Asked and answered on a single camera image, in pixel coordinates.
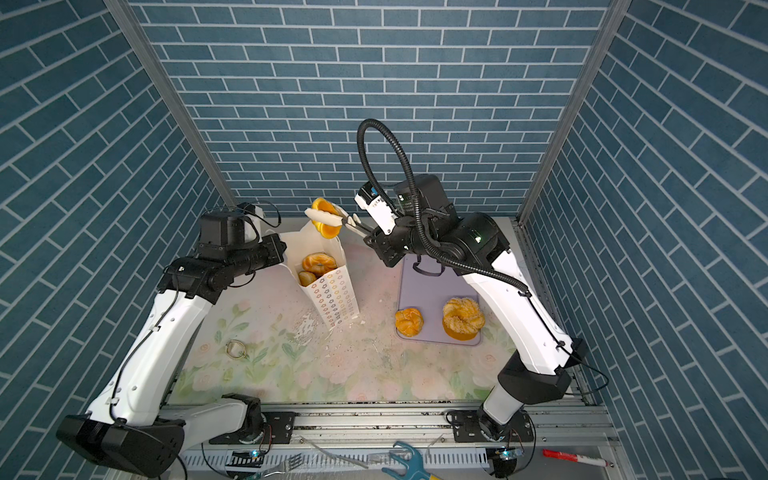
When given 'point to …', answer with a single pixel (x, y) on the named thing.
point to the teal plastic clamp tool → (415, 470)
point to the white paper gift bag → (336, 299)
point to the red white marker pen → (577, 458)
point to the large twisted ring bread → (462, 318)
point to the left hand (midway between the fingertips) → (289, 243)
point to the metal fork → (294, 462)
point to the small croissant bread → (306, 278)
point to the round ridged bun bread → (409, 321)
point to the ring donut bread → (318, 263)
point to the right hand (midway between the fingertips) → (366, 231)
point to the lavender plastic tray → (428, 293)
